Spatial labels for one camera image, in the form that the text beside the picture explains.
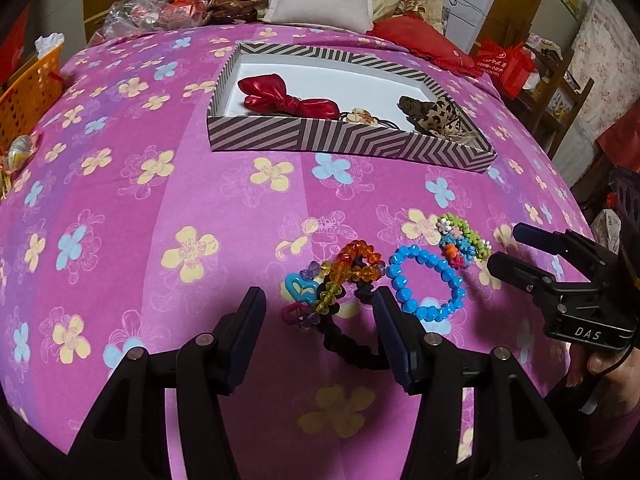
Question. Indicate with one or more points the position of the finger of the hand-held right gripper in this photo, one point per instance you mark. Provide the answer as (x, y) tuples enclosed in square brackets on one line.
[(537, 238), (515, 270)]

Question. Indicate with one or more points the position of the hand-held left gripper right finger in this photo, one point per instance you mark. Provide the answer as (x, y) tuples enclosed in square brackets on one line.
[(395, 345)]

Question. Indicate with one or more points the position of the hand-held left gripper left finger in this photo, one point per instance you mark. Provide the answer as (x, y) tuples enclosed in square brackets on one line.
[(245, 345)]

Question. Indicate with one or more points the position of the black scrunchie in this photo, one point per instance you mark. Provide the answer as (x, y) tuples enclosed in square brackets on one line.
[(345, 347)]

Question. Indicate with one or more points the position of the leopard print hair bow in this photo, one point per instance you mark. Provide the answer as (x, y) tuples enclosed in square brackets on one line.
[(440, 112)]

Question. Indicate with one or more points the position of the striped cardboard box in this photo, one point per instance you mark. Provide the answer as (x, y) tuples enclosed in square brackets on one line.
[(280, 135)]

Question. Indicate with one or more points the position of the red satin hair bow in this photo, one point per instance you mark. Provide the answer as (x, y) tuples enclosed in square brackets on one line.
[(260, 90)]

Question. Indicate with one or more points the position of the person's right forearm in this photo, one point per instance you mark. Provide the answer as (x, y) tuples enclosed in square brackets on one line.
[(620, 445)]

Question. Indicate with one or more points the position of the person's right hand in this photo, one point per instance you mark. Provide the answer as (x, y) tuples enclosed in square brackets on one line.
[(610, 380)]

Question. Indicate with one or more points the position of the red cloth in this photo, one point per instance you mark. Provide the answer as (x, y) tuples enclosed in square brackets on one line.
[(622, 140)]

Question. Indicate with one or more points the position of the pink floral bedsheet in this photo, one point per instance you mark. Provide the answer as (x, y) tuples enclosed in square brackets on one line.
[(150, 240)]

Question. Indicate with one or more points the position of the wooden shelf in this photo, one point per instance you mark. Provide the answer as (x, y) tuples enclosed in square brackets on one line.
[(575, 95)]

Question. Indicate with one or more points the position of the red plastic bag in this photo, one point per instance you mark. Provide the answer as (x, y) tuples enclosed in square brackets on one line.
[(510, 65)]

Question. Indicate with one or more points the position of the floral curtain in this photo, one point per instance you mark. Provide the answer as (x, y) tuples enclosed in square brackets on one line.
[(610, 60)]

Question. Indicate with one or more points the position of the red cushion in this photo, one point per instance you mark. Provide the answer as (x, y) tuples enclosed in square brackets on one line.
[(425, 40)]

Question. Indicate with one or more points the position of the colourful snack packet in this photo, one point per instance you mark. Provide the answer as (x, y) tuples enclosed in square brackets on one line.
[(20, 152)]

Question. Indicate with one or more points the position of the orange plastic basket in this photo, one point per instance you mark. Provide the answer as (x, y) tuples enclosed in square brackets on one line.
[(30, 90)]

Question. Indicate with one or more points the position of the pile of clear plastic bags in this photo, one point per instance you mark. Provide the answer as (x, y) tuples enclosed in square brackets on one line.
[(145, 15)]

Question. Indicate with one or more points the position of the white cloth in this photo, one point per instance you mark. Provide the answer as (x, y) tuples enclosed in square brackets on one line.
[(50, 42)]

